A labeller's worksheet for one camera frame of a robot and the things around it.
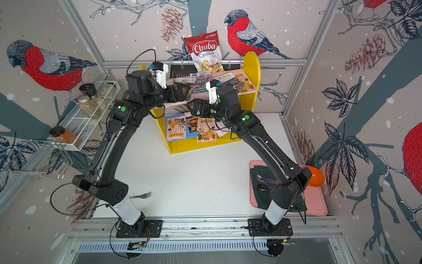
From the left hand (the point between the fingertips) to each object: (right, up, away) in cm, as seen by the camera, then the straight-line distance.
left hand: (184, 83), depth 65 cm
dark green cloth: (+36, -54, +17) cm, 67 cm away
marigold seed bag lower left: (-2, -15, +33) cm, 36 cm away
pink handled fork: (-25, -53, +17) cm, 61 cm away
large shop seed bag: (-11, -19, +30) cm, 37 cm away
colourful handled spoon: (+37, -46, +23) cm, 63 cm away
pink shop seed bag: (+7, -20, +28) cm, 35 cm away
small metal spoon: (+37, -51, +22) cm, 67 cm away
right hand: (+3, -9, +2) cm, 9 cm away
